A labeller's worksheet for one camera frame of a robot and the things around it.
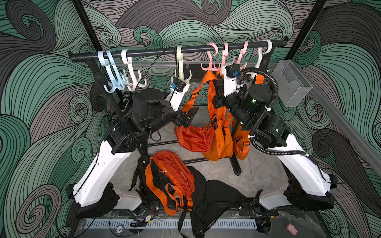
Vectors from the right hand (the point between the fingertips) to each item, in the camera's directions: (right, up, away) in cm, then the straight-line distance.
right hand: (214, 79), depth 51 cm
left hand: (-10, -7, +1) cm, 12 cm away
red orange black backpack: (-18, -48, +27) cm, 58 cm away
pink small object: (+38, -64, +15) cm, 76 cm away
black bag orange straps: (+4, -57, +25) cm, 62 cm away
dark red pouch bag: (-5, -25, +24) cm, 35 cm away
